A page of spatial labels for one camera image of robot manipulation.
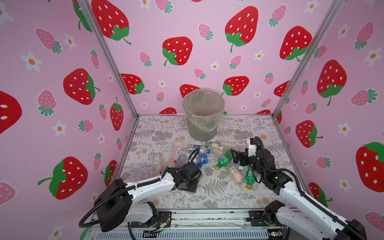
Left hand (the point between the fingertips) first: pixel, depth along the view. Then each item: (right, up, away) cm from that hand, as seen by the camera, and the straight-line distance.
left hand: (194, 186), depth 82 cm
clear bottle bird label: (+15, +20, +13) cm, 28 cm away
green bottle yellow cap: (+19, +13, +8) cm, 24 cm away
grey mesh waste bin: (+2, +30, +11) cm, 32 cm away
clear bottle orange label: (+24, +5, +2) cm, 24 cm away
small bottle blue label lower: (+8, +14, +8) cm, 18 cm away
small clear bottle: (-22, +10, +6) cm, 25 cm away
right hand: (+23, +21, -3) cm, 32 cm away
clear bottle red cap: (-12, +17, +11) cm, 24 cm away
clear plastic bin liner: (+6, +48, +25) cm, 54 cm away
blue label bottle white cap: (+28, +8, +6) cm, 29 cm away
